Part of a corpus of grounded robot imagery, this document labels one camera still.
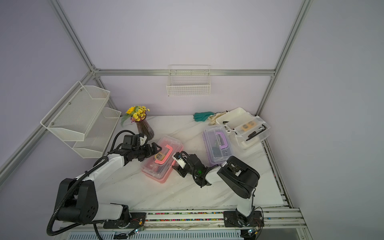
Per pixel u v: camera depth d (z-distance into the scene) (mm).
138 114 874
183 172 803
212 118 1174
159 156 856
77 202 418
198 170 714
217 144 949
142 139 819
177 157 767
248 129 992
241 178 492
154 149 797
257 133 956
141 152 760
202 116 1179
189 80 956
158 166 839
